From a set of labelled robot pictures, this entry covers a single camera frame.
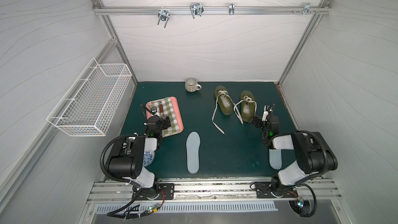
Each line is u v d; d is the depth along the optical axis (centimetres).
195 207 70
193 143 90
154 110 82
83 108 66
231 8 78
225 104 106
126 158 45
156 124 71
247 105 101
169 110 103
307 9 76
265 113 84
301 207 72
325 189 75
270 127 72
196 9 77
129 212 69
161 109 104
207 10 78
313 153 48
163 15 78
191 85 112
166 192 73
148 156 84
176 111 104
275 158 84
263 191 74
